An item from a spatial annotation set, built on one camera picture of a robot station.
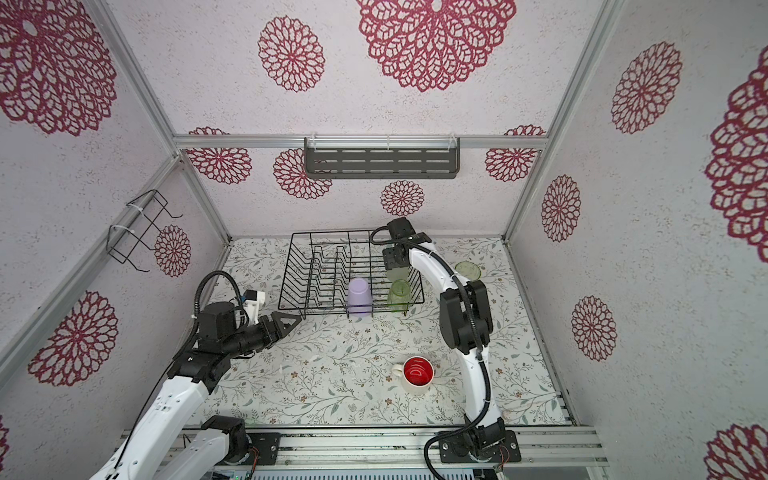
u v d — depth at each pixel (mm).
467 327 583
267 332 662
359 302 890
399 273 1043
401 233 795
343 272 1043
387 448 759
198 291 588
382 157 973
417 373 842
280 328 684
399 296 977
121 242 720
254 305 714
